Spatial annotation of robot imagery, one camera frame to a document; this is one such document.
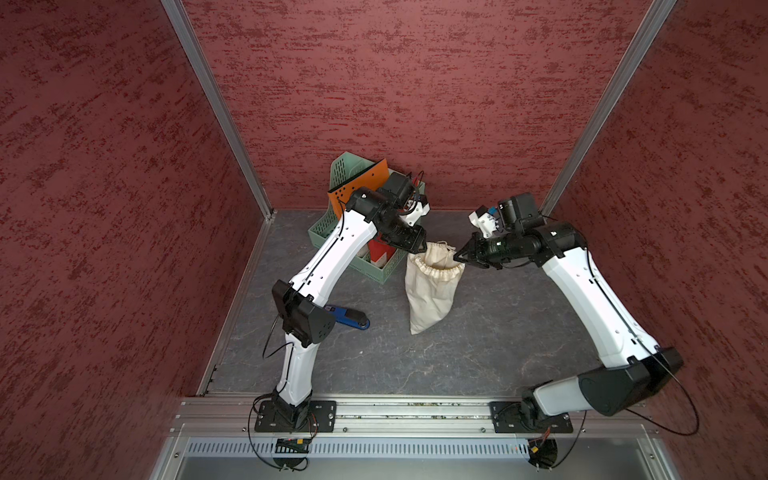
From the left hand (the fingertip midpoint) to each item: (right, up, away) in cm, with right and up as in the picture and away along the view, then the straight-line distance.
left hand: (414, 251), depth 76 cm
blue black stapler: (-20, -21, +13) cm, 31 cm away
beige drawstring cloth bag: (+4, -6, -6) cm, 9 cm away
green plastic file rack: (-16, -4, +19) cm, 25 cm away
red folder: (-10, +1, +11) cm, 15 cm away
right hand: (+10, -3, -5) cm, 11 cm away
